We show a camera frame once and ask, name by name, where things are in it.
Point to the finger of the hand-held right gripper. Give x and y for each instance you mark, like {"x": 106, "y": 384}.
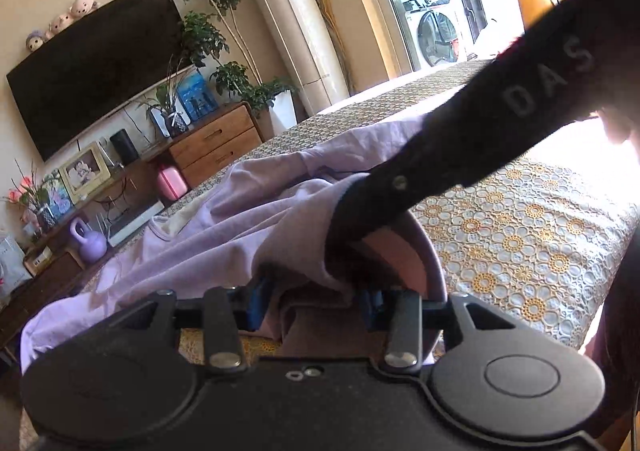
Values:
{"x": 380, "y": 201}

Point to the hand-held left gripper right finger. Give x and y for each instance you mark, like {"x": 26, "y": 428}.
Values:
{"x": 370, "y": 311}

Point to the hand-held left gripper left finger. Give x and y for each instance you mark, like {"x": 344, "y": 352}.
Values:
{"x": 257, "y": 306}

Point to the lilac sweatshirt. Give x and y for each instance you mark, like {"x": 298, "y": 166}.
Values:
{"x": 225, "y": 211}

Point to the person's right hand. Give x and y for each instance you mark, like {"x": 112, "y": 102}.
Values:
{"x": 625, "y": 126}

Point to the white washing machine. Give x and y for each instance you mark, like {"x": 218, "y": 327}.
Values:
{"x": 435, "y": 36}

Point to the white planter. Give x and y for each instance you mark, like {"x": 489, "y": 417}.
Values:
{"x": 283, "y": 111}

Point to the white flat box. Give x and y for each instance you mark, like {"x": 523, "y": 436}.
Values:
{"x": 135, "y": 223}

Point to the pink case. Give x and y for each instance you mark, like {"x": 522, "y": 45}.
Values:
{"x": 172, "y": 183}

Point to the wooden television console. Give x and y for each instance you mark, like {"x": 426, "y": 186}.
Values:
{"x": 215, "y": 151}

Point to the purple kettlebell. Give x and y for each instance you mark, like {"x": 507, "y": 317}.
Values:
{"x": 90, "y": 243}

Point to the white tower air conditioner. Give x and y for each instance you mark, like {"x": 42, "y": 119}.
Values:
{"x": 295, "y": 31}

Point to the green orchid in dark pot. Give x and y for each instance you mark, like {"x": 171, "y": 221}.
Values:
{"x": 175, "y": 123}

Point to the black speaker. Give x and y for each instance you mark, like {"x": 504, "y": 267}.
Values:
{"x": 123, "y": 147}

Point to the blue family picture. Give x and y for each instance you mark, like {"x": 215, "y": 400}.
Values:
{"x": 197, "y": 96}

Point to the small beige box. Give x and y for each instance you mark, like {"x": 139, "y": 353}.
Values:
{"x": 39, "y": 261}

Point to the small floral picture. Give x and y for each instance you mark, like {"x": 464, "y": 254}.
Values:
{"x": 60, "y": 198}

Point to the pink flowers in dark pot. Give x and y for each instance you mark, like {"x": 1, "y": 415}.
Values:
{"x": 22, "y": 193}

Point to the black flat television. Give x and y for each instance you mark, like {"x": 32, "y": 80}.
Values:
{"x": 95, "y": 71}

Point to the pink plush doll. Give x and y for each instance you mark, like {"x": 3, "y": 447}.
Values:
{"x": 60, "y": 25}
{"x": 82, "y": 6}

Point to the yellow photo frame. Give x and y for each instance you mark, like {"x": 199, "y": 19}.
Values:
{"x": 85, "y": 170}

